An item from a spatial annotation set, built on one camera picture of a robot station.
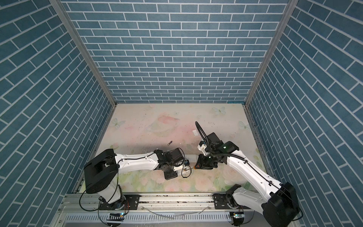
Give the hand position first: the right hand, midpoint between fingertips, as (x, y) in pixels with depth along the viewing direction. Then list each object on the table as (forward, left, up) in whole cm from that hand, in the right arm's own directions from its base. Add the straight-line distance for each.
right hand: (195, 165), depth 74 cm
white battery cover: (+29, +1, -12) cm, 31 cm away
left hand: (0, +12, -13) cm, 18 cm away
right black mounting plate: (-14, -15, -12) cm, 23 cm away
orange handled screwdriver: (-1, 0, 0) cm, 1 cm away
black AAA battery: (+19, +18, -12) cm, 29 cm away
